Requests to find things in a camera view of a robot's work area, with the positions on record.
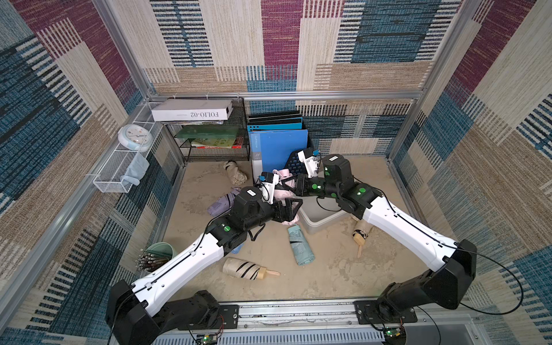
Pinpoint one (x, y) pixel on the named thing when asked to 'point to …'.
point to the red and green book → (218, 143)
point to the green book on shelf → (208, 131)
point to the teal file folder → (297, 125)
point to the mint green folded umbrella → (302, 251)
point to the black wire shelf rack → (236, 116)
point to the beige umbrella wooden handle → (359, 237)
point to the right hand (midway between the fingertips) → (282, 181)
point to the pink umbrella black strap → (283, 192)
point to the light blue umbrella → (235, 251)
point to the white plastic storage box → (313, 218)
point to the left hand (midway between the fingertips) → (293, 199)
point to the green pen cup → (154, 256)
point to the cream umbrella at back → (237, 177)
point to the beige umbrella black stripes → (246, 269)
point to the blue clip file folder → (272, 149)
